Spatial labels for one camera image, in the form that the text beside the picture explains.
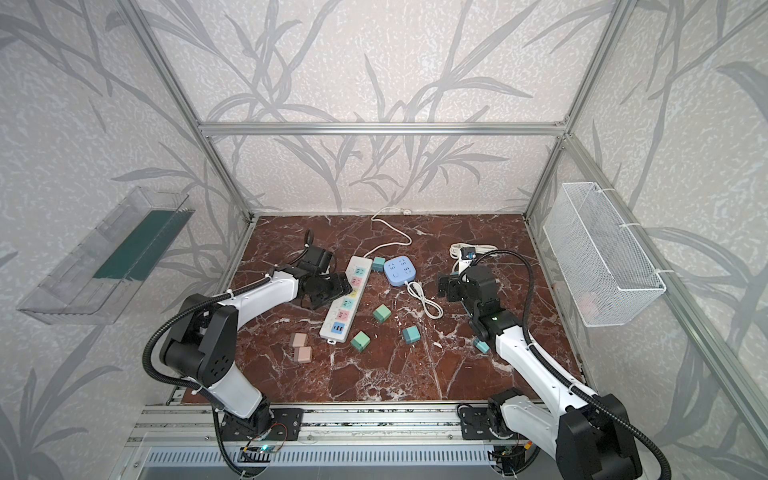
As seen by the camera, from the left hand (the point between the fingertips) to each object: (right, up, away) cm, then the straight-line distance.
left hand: (348, 283), depth 93 cm
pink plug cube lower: (-11, -19, -9) cm, 24 cm away
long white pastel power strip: (-2, -8, -2) cm, 9 cm away
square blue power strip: (+16, +3, +9) cm, 19 cm away
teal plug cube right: (+40, -17, -8) cm, 44 cm away
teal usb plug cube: (+20, -14, -6) cm, 25 cm away
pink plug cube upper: (-14, -16, -6) cm, 22 cm away
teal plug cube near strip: (+9, +5, +10) cm, 14 cm away
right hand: (+33, +7, -9) cm, 35 cm away
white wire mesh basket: (+60, +7, -31) cm, 68 cm away
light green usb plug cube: (+5, -16, -7) cm, 18 cm away
